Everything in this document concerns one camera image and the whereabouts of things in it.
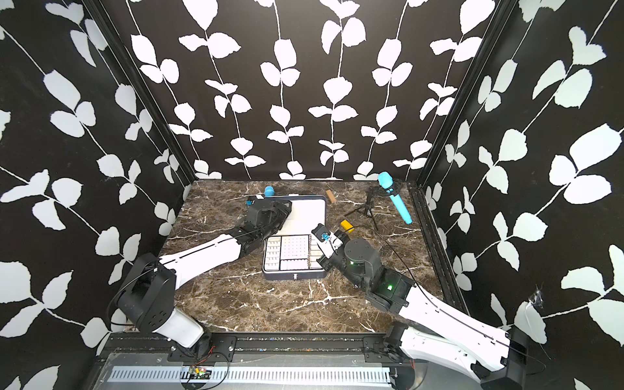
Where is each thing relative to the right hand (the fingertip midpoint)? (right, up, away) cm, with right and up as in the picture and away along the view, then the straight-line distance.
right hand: (313, 228), depth 66 cm
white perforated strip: (-19, -44, +4) cm, 48 cm away
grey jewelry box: (-8, -11, +23) cm, 26 cm away
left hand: (-8, +8, +19) cm, 22 cm away
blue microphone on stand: (+26, +15, +20) cm, 36 cm away
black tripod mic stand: (+24, +12, +24) cm, 36 cm away
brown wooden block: (+7, +10, +48) cm, 49 cm away
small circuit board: (-35, -44, +5) cm, 56 cm away
